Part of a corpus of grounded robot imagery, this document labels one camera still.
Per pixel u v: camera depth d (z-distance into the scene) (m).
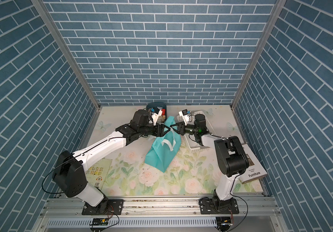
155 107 1.16
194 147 0.87
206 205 0.74
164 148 0.79
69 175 0.43
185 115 0.82
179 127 0.82
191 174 0.85
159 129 0.71
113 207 0.73
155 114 0.72
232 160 0.50
